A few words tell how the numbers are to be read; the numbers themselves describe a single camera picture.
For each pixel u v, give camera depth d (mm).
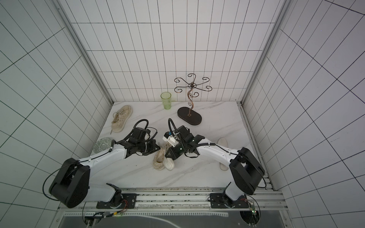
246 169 432
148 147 742
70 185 417
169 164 748
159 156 851
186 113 1122
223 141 967
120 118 1006
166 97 1088
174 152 700
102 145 923
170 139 742
